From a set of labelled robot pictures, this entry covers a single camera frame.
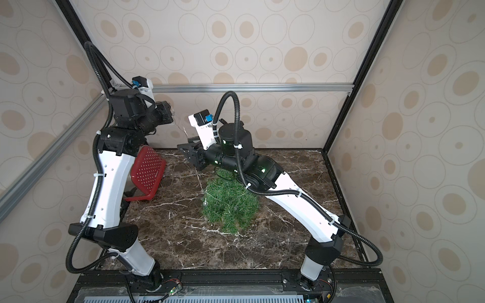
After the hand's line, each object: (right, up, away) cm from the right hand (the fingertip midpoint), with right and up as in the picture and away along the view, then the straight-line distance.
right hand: (192, 140), depth 55 cm
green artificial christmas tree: (+9, -21, +13) cm, 26 cm away
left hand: (-9, +15, +9) cm, 20 cm away
